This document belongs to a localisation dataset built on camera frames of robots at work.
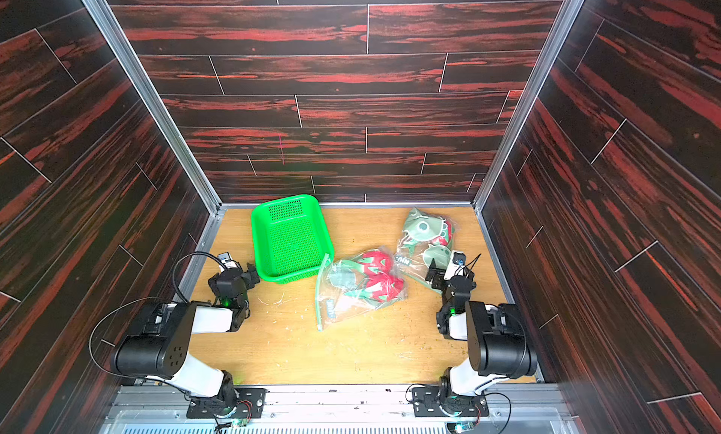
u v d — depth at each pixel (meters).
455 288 0.70
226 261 0.79
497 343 0.45
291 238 1.08
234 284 0.72
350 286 0.96
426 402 0.73
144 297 0.86
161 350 0.45
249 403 0.72
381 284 0.86
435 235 0.99
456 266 0.77
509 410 0.68
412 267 1.00
